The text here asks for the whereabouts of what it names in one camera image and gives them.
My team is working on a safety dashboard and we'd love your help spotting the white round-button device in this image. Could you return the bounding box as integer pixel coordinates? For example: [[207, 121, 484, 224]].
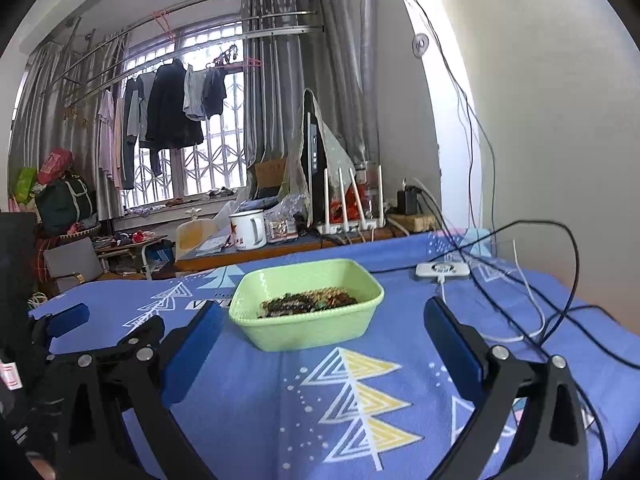
[[416, 261, 471, 281]]

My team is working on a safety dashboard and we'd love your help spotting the wooden desk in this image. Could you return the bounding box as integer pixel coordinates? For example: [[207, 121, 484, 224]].
[[172, 228, 397, 273]]

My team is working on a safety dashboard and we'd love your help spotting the blue patterned bedsheet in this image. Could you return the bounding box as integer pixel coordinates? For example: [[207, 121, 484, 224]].
[[32, 234, 639, 479]]

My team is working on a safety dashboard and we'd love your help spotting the dark green duffel bag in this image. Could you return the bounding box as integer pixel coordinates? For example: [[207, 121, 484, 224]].
[[35, 171, 98, 237]]

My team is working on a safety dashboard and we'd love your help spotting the green plastic tray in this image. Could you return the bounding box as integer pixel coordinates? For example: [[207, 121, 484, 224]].
[[229, 258, 385, 352]]

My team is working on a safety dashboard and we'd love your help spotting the white enamel mug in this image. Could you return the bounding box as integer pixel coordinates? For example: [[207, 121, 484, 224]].
[[229, 209, 267, 252]]

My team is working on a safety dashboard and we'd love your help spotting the clear plastic snack bag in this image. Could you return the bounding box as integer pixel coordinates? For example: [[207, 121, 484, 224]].
[[265, 194, 307, 244]]

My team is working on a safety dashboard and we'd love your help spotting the black power adapter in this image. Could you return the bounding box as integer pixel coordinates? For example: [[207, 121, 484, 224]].
[[396, 185, 420, 216]]

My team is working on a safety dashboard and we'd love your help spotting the white wifi router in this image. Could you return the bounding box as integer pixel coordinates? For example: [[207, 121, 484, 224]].
[[314, 165, 386, 237]]

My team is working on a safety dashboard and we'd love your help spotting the cardboard box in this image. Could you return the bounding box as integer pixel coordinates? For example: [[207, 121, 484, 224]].
[[250, 158, 286, 200]]

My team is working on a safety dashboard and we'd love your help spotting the dark hanging jacket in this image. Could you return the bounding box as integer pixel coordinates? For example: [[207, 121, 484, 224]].
[[145, 58, 204, 151]]

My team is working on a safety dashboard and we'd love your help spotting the black monitor with cover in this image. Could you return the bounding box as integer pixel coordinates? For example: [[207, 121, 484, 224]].
[[281, 88, 355, 226]]

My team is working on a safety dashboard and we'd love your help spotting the pink clothes hanger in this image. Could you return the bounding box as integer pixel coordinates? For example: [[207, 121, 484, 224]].
[[206, 44, 262, 73]]

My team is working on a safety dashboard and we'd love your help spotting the grey curtain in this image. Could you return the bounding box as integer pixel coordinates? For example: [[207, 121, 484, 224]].
[[240, 0, 381, 193]]

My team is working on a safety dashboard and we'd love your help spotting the black cable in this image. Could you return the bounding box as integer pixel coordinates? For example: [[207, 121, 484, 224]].
[[369, 0, 640, 480]]

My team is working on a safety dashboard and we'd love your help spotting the white cable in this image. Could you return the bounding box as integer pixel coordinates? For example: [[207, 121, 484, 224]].
[[434, 238, 548, 345]]

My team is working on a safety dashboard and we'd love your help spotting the wall suction hook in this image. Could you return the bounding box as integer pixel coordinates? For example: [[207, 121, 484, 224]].
[[411, 32, 430, 58]]

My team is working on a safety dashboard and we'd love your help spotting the metal clothes rail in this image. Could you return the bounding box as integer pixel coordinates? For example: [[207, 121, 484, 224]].
[[44, 0, 326, 106]]

